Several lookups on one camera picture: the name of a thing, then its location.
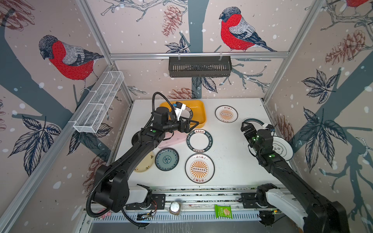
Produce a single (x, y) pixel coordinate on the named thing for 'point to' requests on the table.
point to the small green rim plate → (199, 141)
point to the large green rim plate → (187, 113)
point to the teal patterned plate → (166, 159)
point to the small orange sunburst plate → (226, 113)
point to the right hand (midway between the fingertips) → (244, 127)
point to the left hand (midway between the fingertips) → (193, 122)
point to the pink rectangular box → (178, 137)
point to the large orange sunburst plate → (199, 168)
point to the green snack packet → (223, 211)
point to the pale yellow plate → (146, 162)
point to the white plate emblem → (282, 147)
